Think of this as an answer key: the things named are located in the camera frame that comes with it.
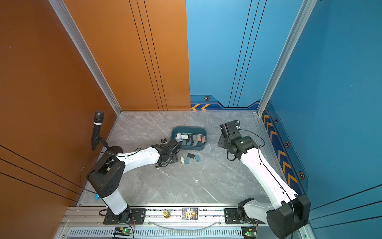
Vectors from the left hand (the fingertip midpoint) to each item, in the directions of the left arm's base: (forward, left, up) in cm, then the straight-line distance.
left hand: (173, 156), depth 94 cm
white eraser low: (+14, -7, +2) cm, 16 cm away
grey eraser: (+10, -14, 0) cm, 17 cm away
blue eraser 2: (-2, -9, -1) cm, 9 cm away
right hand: (0, -30, +18) cm, 35 cm away
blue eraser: (+10, -10, 0) cm, 14 cm away
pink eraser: (+13, -16, +2) cm, 21 cm away
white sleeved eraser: (-2, -6, 0) cm, 7 cm away
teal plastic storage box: (+13, -11, +2) cm, 17 cm away
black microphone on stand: (+6, +36, +28) cm, 46 cm away
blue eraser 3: (-1, -16, -1) cm, 16 cm away
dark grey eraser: (+2, -11, -1) cm, 12 cm away
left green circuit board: (-39, +19, -2) cm, 43 cm away
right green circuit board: (-38, -41, -3) cm, 56 cm away
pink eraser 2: (+13, -20, 0) cm, 23 cm away
